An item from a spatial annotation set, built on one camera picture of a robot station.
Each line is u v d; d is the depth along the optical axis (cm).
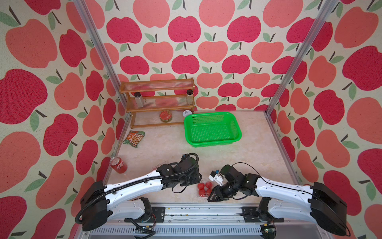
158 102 118
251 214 73
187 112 111
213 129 111
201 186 82
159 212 75
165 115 114
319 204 41
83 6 70
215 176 75
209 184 82
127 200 46
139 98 98
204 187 82
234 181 63
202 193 79
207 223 74
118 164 82
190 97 101
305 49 84
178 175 55
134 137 103
